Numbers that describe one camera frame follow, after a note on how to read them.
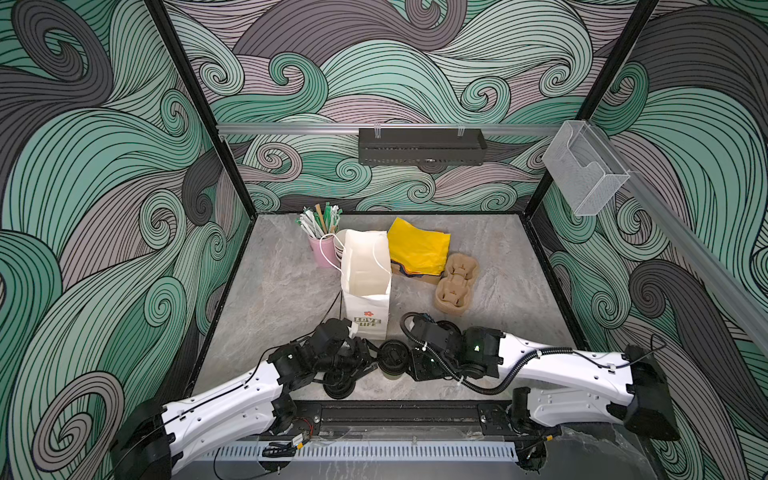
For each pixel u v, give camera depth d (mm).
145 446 398
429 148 954
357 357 656
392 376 725
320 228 964
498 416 726
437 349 532
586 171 778
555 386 463
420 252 1035
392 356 723
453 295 925
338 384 761
